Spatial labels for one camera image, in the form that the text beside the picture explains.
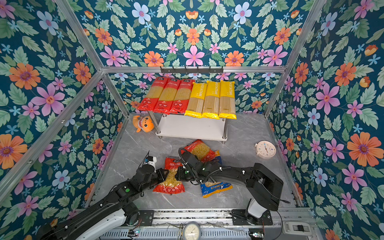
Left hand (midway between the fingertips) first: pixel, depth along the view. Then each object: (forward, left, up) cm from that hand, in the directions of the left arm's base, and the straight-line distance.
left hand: (172, 170), depth 78 cm
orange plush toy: (+37, +22, -4) cm, 44 cm away
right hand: (-3, 0, -1) cm, 3 cm away
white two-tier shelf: (+35, -3, -6) cm, 36 cm away
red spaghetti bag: (+31, +9, +24) cm, 40 cm away
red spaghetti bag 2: (+27, +1, +24) cm, 37 cm away
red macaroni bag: (+13, -17, -5) cm, 22 cm away
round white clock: (+14, -58, -9) cm, 61 cm away
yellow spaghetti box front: (+24, -22, +25) cm, 41 cm away
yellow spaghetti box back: (+28, -15, +24) cm, 40 cm away
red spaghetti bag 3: (+30, -7, +24) cm, 39 cm away
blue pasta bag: (-8, -20, -8) cm, 23 cm away
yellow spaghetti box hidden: (+26, -31, +24) cm, 47 cm away
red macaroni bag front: (-7, +1, -2) cm, 7 cm away
